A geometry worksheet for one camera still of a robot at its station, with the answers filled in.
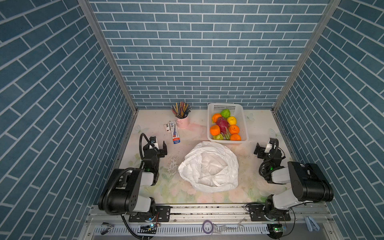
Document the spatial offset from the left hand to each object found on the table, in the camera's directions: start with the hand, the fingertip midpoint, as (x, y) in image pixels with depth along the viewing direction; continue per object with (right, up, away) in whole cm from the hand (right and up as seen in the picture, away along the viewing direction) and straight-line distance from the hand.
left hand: (157, 141), depth 90 cm
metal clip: (-19, -38, -20) cm, 47 cm away
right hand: (+67, -1, +2) cm, 67 cm away
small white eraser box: (+2, +8, +18) cm, 19 cm away
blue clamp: (+79, -36, -20) cm, 89 cm away
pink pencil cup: (+14, +11, +14) cm, 23 cm away
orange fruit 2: (+49, +7, +12) cm, 51 cm away
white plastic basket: (+55, +21, +24) cm, 63 cm away
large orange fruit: (+50, +2, +8) cm, 50 cm away
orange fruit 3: (+36, +7, +6) cm, 37 cm away
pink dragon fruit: (+43, +9, +11) cm, 45 cm away
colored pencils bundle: (+13, +21, +12) cm, 27 cm away
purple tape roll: (+30, -39, -19) cm, 52 cm away
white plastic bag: (+32, -15, -1) cm, 36 cm away
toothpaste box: (+8, +3, +15) cm, 17 cm away
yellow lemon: (+49, +13, +15) cm, 53 cm away
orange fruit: (+38, +16, +18) cm, 45 cm away
